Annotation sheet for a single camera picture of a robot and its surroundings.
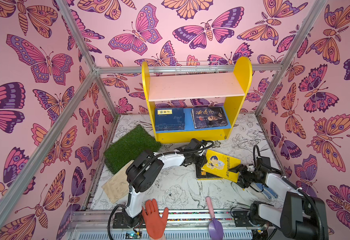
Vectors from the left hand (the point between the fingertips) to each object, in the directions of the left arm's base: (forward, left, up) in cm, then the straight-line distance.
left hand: (208, 160), depth 90 cm
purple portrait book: (+24, +1, +13) cm, 27 cm away
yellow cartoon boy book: (-2, -7, 0) cm, 7 cm away
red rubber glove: (-32, +29, -2) cm, 43 cm away
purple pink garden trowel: (-33, 0, -2) cm, 33 cm away
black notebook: (-7, +4, -3) cm, 8 cm away
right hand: (-7, -13, -1) cm, 15 cm away
